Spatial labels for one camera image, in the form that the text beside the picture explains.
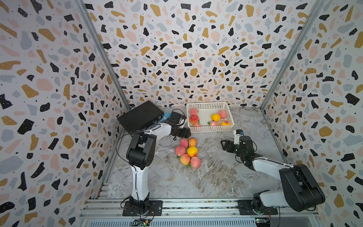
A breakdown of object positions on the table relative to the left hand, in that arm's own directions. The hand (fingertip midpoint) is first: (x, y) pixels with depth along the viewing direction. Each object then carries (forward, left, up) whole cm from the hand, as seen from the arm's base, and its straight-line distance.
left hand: (187, 132), depth 99 cm
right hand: (-10, -25, +3) cm, 27 cm away
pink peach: (+23, -5, -2) cm, 24 cm away
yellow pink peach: (+8, -29, +1) cm, 30 cm away
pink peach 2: (+17, -28, +1) cm, 32 cm away
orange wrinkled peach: (-8, -3, +1) cm, 9 cm away
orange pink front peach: (-20, +2, +1) cm, 20 cm away
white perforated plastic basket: (+26, -15, -5) cm, 30 cm away
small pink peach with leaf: (+7, -7, 0) cm, 10 cm away
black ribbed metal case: (+18, +32, 0) cm, 37 cm away
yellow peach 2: (-15, -3, +1) cm, 15 cm away
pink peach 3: (+8, -20, -1) cm, 22 cm away
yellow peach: (+14, -22, 0) cm, 26 cm away
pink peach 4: (-14, +5, +1) cm, 15 cm away
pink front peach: (-22, -5, +1) cm, 23 cm away
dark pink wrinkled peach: (-8, +2, 0) cm, 8 cm away
